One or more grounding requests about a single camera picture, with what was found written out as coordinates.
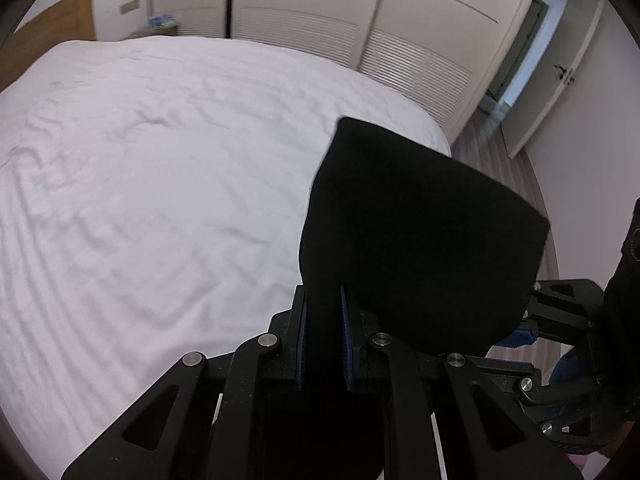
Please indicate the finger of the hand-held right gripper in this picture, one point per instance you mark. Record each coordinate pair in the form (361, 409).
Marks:
(565, 305)
(560, 400)

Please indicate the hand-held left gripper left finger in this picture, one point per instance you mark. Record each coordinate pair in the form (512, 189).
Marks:
(300, 336)

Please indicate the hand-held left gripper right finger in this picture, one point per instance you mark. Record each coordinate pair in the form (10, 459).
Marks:
(346, 340)

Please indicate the black pants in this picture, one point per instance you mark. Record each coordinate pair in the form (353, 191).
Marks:
(425, 240)

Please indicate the blue cloth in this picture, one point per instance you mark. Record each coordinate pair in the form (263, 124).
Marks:
(567, 372)

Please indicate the white door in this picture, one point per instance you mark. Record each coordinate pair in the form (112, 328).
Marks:
(550, 110)

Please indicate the white bed duvet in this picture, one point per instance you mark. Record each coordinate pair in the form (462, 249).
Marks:
(150, 185)

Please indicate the white louvred wardrobe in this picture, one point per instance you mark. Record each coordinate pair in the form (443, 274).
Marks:
(300, 0)

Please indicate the small blue box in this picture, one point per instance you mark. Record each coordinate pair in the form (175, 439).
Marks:
(162, 21)

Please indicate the wooden headboard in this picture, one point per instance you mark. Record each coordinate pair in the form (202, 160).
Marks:
(60, 25)

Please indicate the wall switch plate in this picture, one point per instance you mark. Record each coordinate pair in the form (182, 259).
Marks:
(129, 7)

